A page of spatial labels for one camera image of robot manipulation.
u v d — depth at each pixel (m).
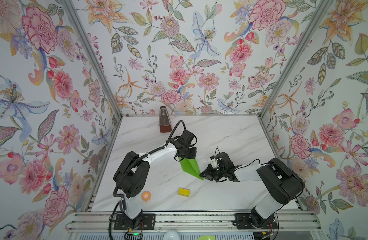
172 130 1.13
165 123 1.07
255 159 0.61
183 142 0.71
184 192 0.82
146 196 0.82
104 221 0.76
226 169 0.74
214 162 0.88
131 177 0.47
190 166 0.93
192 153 0.81
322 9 0.70
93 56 0.86
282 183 0.47
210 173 0.82
